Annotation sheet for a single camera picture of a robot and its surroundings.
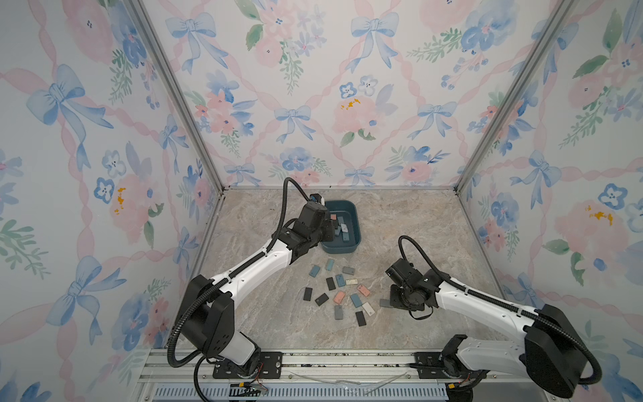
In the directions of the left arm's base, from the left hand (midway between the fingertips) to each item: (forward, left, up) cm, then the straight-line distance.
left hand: (333, 224), depth 84 cm
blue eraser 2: (+16, -3, -17) cm, 24 cm away
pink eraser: (+18, -1, -18) cm, 26 cm away
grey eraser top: (-7, -6, -20) cm, 22 cm away
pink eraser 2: (-18, -2, -19) cm, 26 cm away
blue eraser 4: (-8, +7, -18) cm, 21 cm away
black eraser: (-13, +1, -19) cm, 23 cm away
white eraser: (+11, -5, -17) cm, 21 cm away
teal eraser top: (-5, +1, -19) cm, 20 cm away
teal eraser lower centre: (-18, -8, -20) cm, 28 cm away
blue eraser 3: (+10, -2, -18) cm, 21 cm away
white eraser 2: (-22, -12, -18) cm, 31 cm away
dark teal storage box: (+19, -7, -15) cm, 25 cm away
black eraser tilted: (-18, +4, -19) cm, 27 cm away
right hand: (-20, -21, -17) cm, 33 cm away
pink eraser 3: (-15, -11, -20) cm, 27 cm away
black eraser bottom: (-24, -9, -20) cm, 33 cm away
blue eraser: (+8, -6, -19) cm, 21 cm away
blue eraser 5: (-12, -3, -19) cm, 22 cm away
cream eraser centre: (-12, -7, -19) cm, 23 cm away
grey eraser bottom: (-22, -2, -20) cm, 30 cm away
